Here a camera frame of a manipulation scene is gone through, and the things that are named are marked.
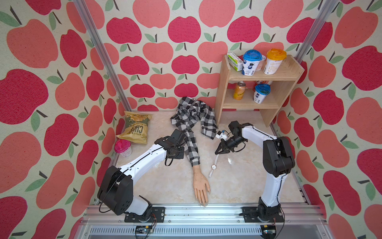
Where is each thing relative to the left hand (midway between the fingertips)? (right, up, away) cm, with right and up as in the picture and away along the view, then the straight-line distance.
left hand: (180, 156), depth 85 cm
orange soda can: (+37, +40, +8) cm, 55 cm away
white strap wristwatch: (+20, -8, +6) cm, 22 cm away
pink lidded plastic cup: (-35, +5, +3) cm, 35 cm away
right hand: (+22, -1, +5) cm, 23 cm away
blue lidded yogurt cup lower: (+50, +39, +6) cm, 64 cm away
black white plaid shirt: (+4, +28, +25) cm, 38 cm away
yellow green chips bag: (-32, +16, +16) cm, 39 cm away
